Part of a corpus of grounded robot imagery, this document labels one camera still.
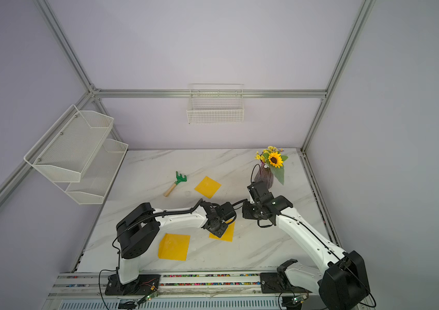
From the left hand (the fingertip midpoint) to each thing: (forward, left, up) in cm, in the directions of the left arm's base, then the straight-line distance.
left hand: (214, 232), depth 88 cm
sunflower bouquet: (+23, -25, +27) cm, 43 cm away
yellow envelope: (-7, +17, +1) cm, 19 cm away
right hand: (+4, -15, +11) cm, 19 cm away
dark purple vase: (+30, -27, +5) cm, 41 cm away
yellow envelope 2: (-4, -6, +7) cm, 10 cm away
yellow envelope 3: (+25, +5, 0) cm, 26 cm away
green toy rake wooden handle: (+29, +21, +2) cm, 36 cm away
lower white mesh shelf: (+22, +58, +13) cm, 63 cm away
